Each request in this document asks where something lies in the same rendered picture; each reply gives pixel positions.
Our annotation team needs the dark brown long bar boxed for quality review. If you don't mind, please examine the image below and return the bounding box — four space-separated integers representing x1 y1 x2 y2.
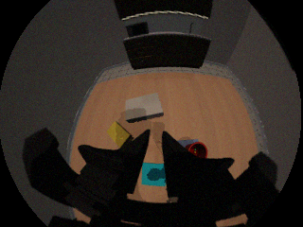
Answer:
155 141 163 152

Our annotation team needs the yellow rectangular block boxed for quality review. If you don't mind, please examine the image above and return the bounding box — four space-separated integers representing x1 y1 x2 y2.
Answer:
106 121 133 148

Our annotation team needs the dark red cup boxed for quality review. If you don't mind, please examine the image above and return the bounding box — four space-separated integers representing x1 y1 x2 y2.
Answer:
185 141 208 159

